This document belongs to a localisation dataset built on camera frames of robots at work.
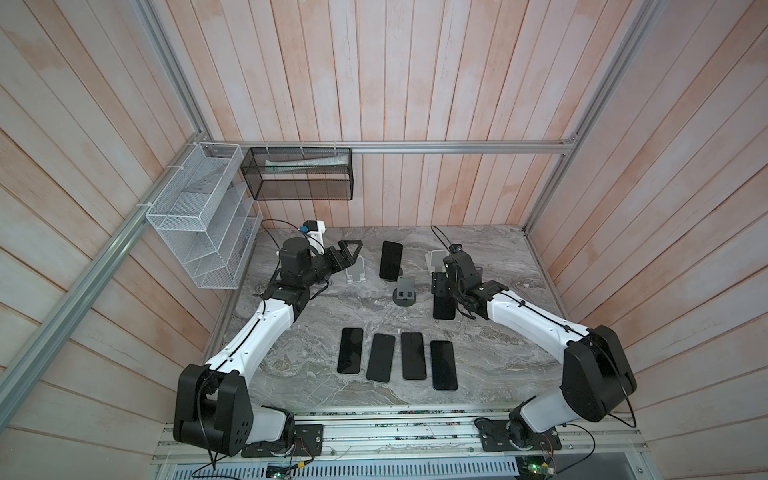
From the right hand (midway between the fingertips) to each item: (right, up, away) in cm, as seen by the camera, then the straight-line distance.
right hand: (442, 276), depth 90 cm
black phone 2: (-15, +5, +11) cm, 19 cm away
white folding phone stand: (-27, 0, +14) cm, 31 cm away
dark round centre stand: (-11, -6, +5) cm, 13 cm away
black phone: (-19, -25, -2) cm, 31 cm away
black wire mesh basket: (-49, +37, +17) cm, 63 cm away
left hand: (-26, +7, -11) cm, 29 cm away
